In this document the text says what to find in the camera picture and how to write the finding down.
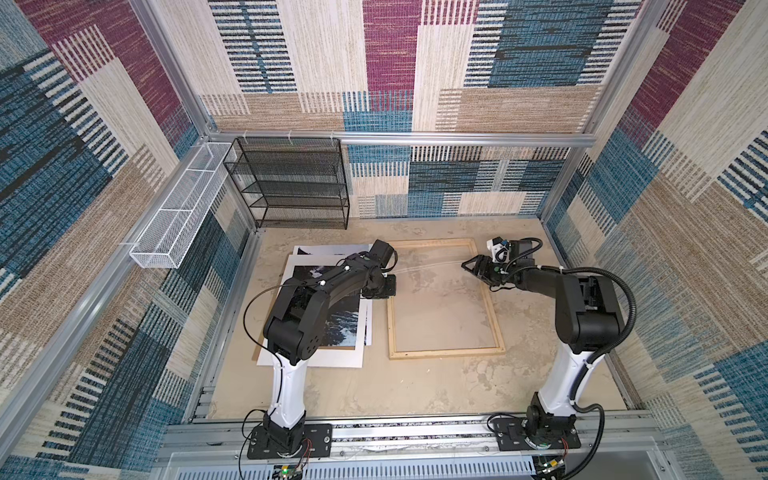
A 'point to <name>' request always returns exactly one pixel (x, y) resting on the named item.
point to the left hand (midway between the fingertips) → (392, 290)
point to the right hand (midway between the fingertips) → (467, 269)
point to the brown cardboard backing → (259, 345)
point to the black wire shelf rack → (291, 183)
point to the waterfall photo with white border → (343, 345)
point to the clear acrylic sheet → (441, 306)
